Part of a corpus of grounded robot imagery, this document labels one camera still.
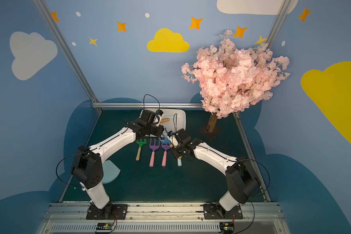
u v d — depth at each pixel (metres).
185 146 0.66
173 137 0.76
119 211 0.74
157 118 0.72
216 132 1.08
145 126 0.68
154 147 0.99
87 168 0.47
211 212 0.75
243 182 0.44
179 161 0.91
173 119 1.10
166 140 0.88
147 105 1.83
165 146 1.01
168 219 0.74
